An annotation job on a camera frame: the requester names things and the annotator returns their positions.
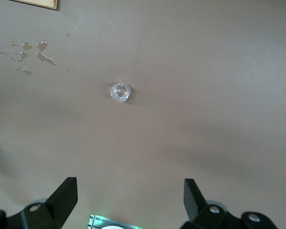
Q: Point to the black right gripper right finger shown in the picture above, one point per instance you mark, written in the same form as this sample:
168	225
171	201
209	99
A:
195	205

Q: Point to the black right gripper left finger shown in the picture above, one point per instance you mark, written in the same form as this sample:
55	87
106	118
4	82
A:
62	200

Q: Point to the small clear glass cup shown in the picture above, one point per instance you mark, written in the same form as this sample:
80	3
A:
119	92

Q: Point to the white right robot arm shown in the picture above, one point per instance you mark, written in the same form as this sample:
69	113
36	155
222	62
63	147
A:
112	227

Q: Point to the brown table cover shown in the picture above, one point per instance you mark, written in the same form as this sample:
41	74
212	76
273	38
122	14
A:
181	119

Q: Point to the spilled liquid puddle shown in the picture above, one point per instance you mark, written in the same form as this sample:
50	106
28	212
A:
44	56

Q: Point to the wooden cutting board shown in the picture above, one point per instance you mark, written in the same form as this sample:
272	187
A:
45	3

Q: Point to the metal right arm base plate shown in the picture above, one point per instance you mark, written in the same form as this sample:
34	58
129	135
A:
95	221

